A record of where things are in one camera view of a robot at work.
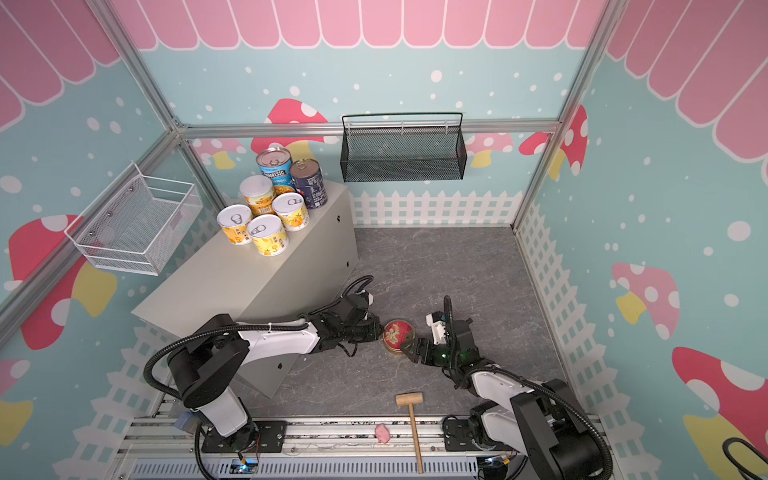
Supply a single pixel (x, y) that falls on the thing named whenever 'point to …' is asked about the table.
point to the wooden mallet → (408, 400)
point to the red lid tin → (396, 333)
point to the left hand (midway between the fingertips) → (384, 336)
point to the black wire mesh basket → (407, 146)
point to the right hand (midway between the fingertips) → (407, 347)
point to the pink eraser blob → (382, 434)
